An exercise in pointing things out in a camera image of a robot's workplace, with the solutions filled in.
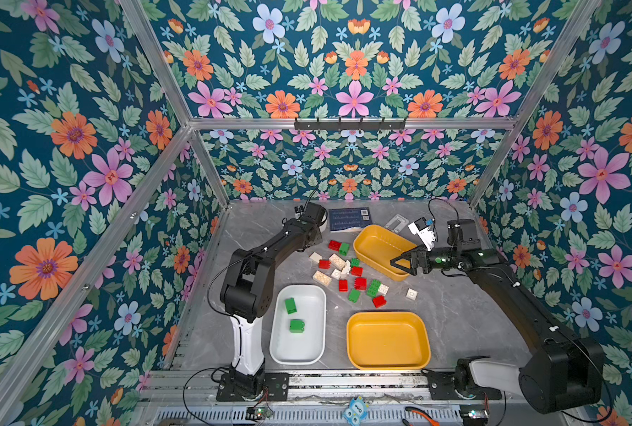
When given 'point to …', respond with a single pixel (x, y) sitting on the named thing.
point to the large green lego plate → (374, 287)
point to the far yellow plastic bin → (375, 247)
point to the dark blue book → (348, 217)
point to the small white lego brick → (315, 256)
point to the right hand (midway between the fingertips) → (399, 257)
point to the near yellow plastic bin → (388, 340)
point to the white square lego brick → (383, 288)
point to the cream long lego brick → (321, 278)
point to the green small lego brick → (354, 295)
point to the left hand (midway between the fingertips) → (315, 231)
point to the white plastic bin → (307, 348)
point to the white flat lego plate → (412, 294)
